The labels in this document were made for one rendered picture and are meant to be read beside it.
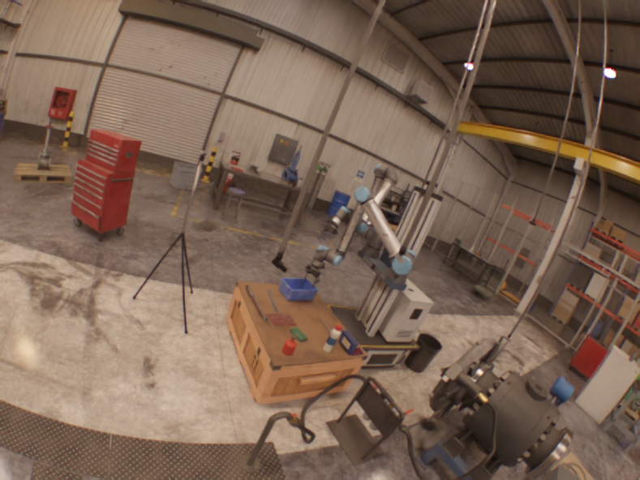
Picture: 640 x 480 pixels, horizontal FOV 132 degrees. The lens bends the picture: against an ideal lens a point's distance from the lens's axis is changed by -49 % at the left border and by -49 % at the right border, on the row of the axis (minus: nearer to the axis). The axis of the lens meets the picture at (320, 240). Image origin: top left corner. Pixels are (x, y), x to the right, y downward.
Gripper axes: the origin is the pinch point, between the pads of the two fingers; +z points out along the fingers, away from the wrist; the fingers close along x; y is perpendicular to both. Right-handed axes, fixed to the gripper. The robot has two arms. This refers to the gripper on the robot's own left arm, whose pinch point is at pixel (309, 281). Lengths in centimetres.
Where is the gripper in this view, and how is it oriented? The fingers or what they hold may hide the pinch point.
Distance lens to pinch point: 239.5
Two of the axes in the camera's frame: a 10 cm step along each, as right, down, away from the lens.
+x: 5.7, 4.4, -7.0
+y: -7.4, -1.0, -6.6
